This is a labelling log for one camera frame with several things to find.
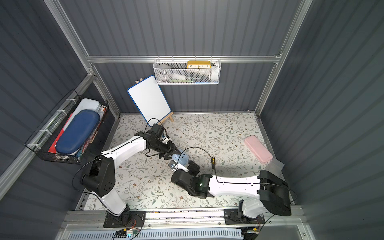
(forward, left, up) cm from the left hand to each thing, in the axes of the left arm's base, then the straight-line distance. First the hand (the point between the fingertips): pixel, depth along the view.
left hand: (180, 156), depth 84 cm
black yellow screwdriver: (+1, -20, -9) cm, 22 cm away
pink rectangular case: (+9, -49, -9) cm, 51 cm away
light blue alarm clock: (-1, -2, 0) cm, 2 cm away
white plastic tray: (+19, +50, +23) cm, 58 cm away
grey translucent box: (-2, -58, -10) cm, 58 cm away
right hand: (-6, -4, +2) cm, 7 cm away
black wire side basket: (-6, +55, +24) cm, 61 cm away
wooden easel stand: (+38, +9, -3) cm, 39 cm away
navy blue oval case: (+2, +45, +22) cm, 50 cm away
